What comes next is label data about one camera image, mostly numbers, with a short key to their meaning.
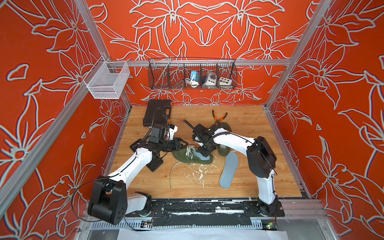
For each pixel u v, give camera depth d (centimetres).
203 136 71
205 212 73
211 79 90
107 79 93
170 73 100
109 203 40
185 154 86
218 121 110
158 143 65
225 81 94
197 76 84
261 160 53
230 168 85
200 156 87
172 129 77
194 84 85
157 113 108
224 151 88
